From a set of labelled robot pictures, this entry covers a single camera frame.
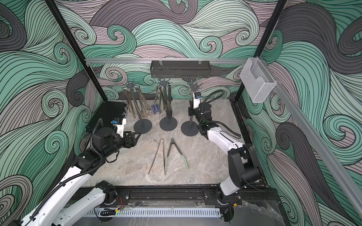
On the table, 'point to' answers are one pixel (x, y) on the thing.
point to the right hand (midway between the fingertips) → (190, 100)
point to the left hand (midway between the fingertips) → (135, 131)
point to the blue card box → (156, 108)
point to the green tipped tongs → (172, 141)
